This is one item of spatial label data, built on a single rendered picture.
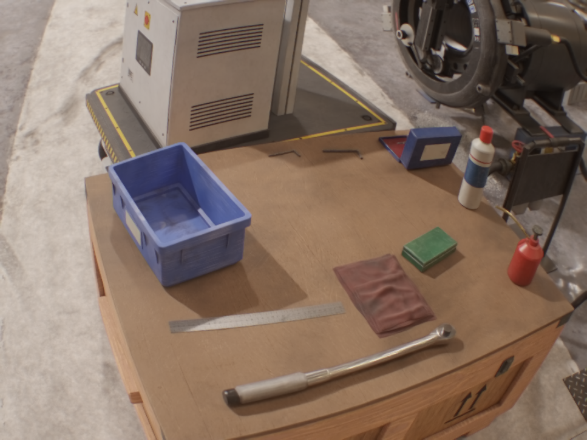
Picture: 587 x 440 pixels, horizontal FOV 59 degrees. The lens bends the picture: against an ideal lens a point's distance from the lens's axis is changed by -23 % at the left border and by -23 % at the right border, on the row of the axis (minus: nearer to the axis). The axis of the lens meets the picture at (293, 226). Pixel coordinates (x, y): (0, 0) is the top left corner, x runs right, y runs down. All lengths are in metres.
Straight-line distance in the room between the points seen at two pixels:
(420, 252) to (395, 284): 0.11
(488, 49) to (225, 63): 1.04
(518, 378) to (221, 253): 0.81
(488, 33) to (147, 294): 1.60
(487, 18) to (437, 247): 1.17
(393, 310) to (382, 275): 0.10
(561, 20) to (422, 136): 1.46
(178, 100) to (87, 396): 0.87
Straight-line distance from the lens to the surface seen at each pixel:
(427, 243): 1.40
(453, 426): 1.57
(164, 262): 1.19
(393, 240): 1.43
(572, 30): 2.91
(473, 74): 2.40
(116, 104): 2.20
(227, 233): 1.22
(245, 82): 1.83
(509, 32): 2.25
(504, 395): 1.63
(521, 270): 1.42
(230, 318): 1.20
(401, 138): 1.80
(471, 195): 1.58
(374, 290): 1.28
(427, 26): 2.59
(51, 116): 2.88
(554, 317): 1.42
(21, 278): 2.00
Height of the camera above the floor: 1.35
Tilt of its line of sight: 39 degrees down
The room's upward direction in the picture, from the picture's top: 9 degrees clockwise
